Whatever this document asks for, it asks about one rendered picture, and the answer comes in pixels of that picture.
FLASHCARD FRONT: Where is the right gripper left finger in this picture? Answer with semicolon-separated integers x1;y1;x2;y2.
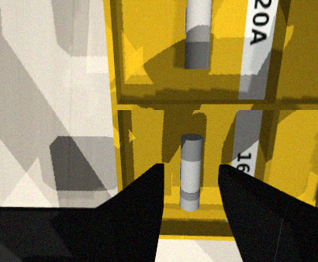
0;164;164;262

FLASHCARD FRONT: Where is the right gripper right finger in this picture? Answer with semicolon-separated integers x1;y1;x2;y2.
218;164;318;262

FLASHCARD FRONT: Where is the yellow tray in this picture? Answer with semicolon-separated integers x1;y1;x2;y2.
103;0;318;241

